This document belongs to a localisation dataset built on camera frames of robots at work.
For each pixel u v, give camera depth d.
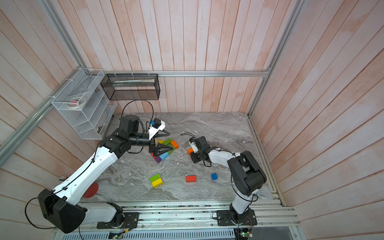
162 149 0.60
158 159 0.93
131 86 1.06
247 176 0.48
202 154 0.73
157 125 0.58
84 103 0.74
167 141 1.01
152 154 0.62
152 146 0.60
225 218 0.73
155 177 0.88
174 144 1.02
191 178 0.86
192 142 0.86
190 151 0.98
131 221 0.73
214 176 0.87
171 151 0.64
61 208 0.37
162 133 0.70
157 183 0.84
